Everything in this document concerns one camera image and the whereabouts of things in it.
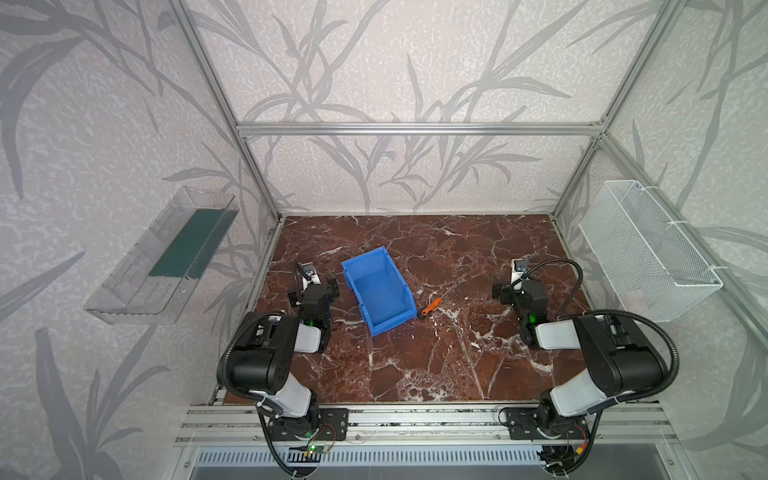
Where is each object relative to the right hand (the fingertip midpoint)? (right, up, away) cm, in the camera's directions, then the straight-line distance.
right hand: (513, 267), depth 95 cm
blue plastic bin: (-43, -8, -1) cm, 43 cm away
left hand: (-63, 0, -2) cm, 63 cm away
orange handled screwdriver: (-27, -13, -1) cm, 29 cm away
